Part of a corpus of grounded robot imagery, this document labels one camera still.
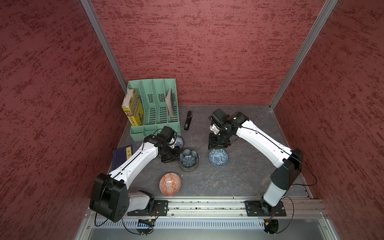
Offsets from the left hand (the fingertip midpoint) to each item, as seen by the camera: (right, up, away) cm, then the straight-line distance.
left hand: (178, 161), depth 79 cm
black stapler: (+4, +22, +30) cm, 37 cm away
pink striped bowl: (+6, -4, 0) cm, 7 cm away
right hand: (+18, +7, -4) cm, 20 cm away
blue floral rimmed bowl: (-1, +8, +18) cm, 19 cm away
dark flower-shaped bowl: (+5, +1, +6) cm, 8 cm away
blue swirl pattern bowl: (+24, -1, +12) cm, 27 cm away
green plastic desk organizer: (-20, +40, +34) cm, 57 cm away
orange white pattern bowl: (-5, -13, +2) cm, 14 cm away
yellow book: (-30, +30, +12) cm, 44 cm away
